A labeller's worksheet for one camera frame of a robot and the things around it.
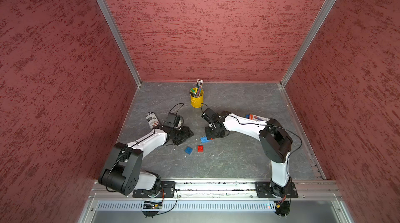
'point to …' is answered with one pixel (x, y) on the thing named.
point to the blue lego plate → (204, 139)
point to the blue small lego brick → (188, 150)
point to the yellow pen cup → (196, 102)
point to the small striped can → (152, 119)
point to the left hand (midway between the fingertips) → (190, 139)
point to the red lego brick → (200, 148)
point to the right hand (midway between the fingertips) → (211, 138)
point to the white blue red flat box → (256, 118)
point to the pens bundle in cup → (196, 91)
